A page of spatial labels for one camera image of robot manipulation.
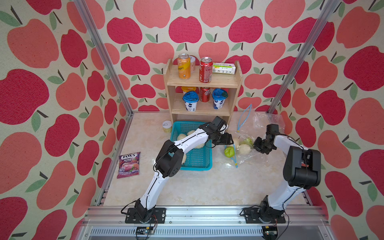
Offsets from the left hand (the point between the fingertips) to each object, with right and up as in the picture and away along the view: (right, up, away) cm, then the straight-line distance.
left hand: (232, 145), depth 89 cm
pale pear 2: (-19, -1, +7) cm, 20 cm away
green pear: (-1, -4, +2) cm, 5 cm away
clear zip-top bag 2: (+5, -9, +3) cm, 11 cm away
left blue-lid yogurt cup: (-25, +28, -1) cm, 38 cm away
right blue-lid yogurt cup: (-8, +30, -1) cm, 31 cm away
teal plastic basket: (-21, -10, +7) cm, 24 cm away
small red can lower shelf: (-16, +32, +4) cm, 36 cm away
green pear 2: (+13, +2, +7) cm, 15 cm away
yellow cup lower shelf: (-28, +35, +3) cm, 45 cm away
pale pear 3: (+8, -2, +2) cm, 9 cm away
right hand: (+18, -4, +8) cm, 20 cm away
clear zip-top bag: (+23, +13, +24) cm, 36 cm away
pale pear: (-29, -8, +1) cm, 30 cm away
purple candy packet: (-62, -12, 0) cm, 63 cm away
